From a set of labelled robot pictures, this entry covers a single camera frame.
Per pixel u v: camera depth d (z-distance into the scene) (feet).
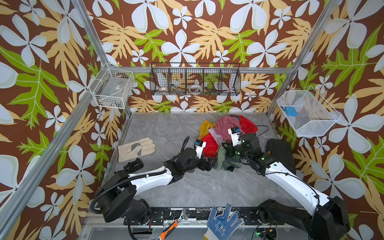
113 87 2.83
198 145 2.31
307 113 2.73
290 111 2.84
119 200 1.37
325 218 1.24
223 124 2.99
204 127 3.54
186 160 2.00
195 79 3.22
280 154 2.97
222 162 2.71
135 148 3.23
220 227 2.31
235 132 2.26
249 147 1.95
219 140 2.98
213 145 2.97
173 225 2.35
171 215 2.47
